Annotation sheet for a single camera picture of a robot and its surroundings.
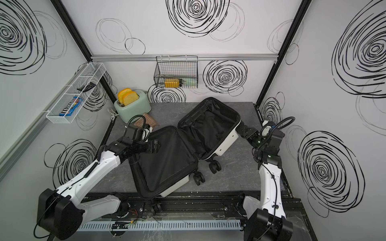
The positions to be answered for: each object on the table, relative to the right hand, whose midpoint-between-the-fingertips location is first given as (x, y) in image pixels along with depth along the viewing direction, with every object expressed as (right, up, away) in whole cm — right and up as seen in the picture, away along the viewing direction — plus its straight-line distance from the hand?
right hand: (248, 129), depth 76 cm
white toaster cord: (-89, +9, +37) cm, 97 cm away
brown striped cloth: (-61, +4, +32) cm, 69 cm away
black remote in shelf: (-84, +23, +4) cm, 88 cm away
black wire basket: (-38, +37, +23) cm, 58 cm away
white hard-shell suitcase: (-20, 0, +20) cm, 28 cm away
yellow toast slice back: (-75, +22, +20) cm, 81 cm away
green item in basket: (-30, +27, +11) cm, 42 cm away
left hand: (-50, -9, +6) cm, 51 cm away
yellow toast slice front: (-70, +19, +21) cm, 75 cm away
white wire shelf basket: (-90, +34, +15) cm, 98 cm away
